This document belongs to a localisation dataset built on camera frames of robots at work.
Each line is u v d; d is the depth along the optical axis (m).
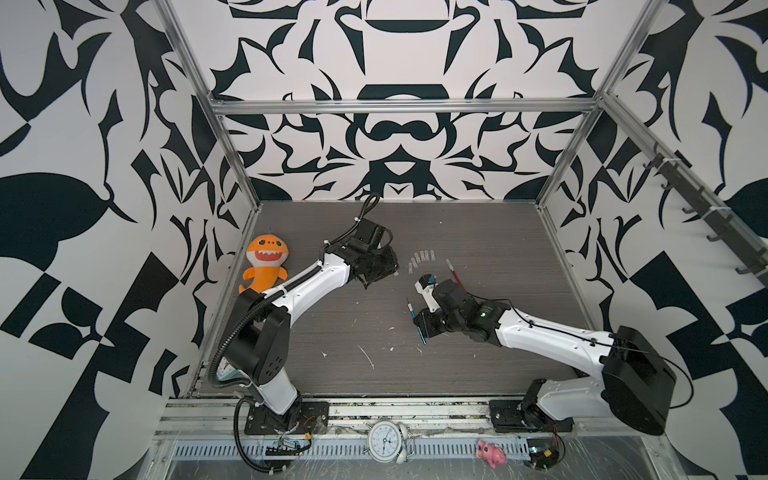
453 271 1.02
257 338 0.45
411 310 0.83
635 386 0.42
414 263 1.02
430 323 0.73
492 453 0.68
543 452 0.71
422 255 1.05
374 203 0.76
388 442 0.68
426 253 1.05
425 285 0.75
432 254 1.05
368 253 0.67
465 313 0.63
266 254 0.95
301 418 0.73
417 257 1.05
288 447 0.72
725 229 0.55
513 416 0.74
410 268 1.01
